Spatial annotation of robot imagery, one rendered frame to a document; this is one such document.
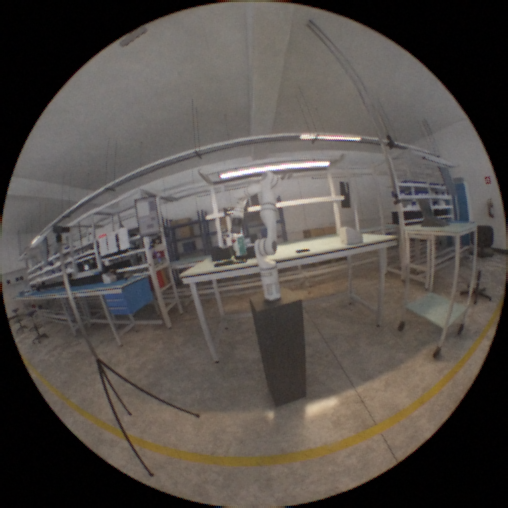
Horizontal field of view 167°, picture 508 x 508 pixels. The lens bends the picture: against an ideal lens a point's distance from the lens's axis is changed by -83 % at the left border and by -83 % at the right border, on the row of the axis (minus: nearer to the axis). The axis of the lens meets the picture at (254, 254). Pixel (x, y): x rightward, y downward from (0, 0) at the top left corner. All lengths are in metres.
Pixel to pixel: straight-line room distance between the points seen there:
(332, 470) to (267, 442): 0.45
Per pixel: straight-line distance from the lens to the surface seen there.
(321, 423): 1.35
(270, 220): 0.91
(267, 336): 0.94
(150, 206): 2.39
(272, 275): 0.90
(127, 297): 2.31
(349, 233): 1.53
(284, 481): 1.23
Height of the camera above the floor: 1.22
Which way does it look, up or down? 7 degrees down
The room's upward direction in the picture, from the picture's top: 10 degrees counter-clockwise
